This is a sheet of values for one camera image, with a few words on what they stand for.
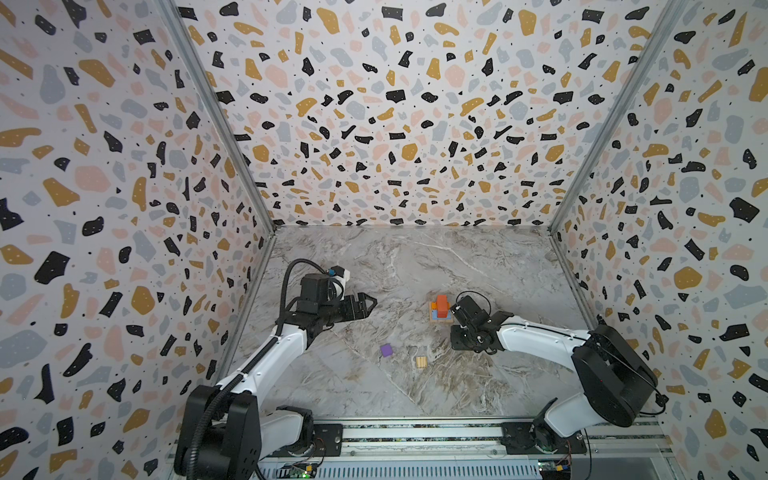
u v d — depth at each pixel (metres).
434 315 0.95
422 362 0.86
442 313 0.92
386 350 0.91
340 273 0.79
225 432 0.40
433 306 0.97
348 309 0.75
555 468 0.72
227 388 0.42
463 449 0.73
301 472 0.70
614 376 0.45
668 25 0.72
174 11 0.69
